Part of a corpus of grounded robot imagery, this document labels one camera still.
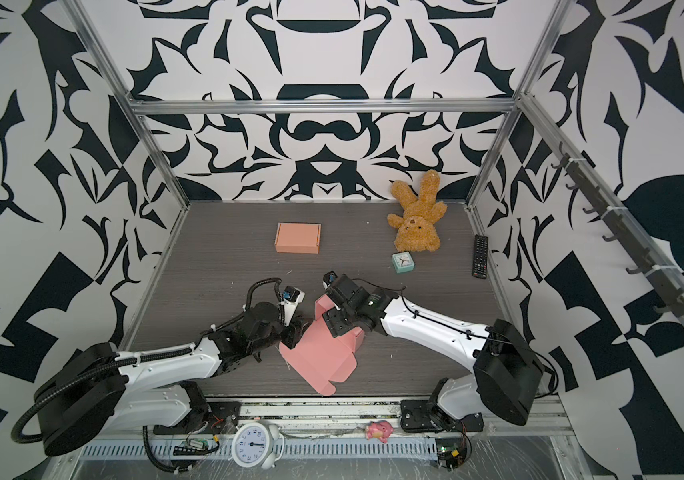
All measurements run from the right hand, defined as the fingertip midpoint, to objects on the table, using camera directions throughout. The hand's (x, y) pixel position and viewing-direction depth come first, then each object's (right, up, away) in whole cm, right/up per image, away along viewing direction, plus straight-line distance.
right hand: (337, 314), depth 82 cm
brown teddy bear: (+26, +23, +20) cm, 40 cm away
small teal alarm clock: (+22, +12, +20) cm, 32 cm away
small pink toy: (+10, -23, -12) cm, 28 cm away
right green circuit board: (+27, -30, -10) cm, 41 cm away
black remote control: (+48, +14, +21) cm, 54 cm away
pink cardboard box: (-5, -13, +2) cm, 14 cm away
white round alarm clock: (-18, -26, -13) cm, 34 cm away
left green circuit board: (-33, -29, -10) cm, 45 cm away
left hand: (-8, 0, +1) cm, 8 cm away
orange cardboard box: (-14, +20, +23) cm, 34 cm away
